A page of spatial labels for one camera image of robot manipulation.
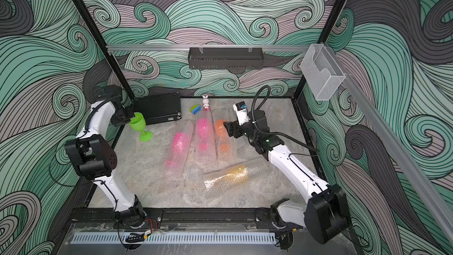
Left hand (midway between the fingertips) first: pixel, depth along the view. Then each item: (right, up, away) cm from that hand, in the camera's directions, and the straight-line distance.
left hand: (127, 118), depth 88 cm
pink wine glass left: (+26, -15, 0) cm, 30 cm away
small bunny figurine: (+38, +10, +22) cm, 45 cm away
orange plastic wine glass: (+49, -9, +4) cm, 50 cm away
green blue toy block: (+31, +5, +25) cm, 40 cm away
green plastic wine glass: (+6, -3, -1) cm, 6 cm away
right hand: (+52, -1, -9) cm, 53 cm away
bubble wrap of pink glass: (+29, -5, +7) cm, 30 cm away
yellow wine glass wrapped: (+56, -25, -10) cm, 62 cm away
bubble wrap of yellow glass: (+66, -27, -9) cm, 72 cm away
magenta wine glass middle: (+38, -5, +7) cm, 39 cm away
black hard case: (+4, +6, +31) cm, 32 cm away
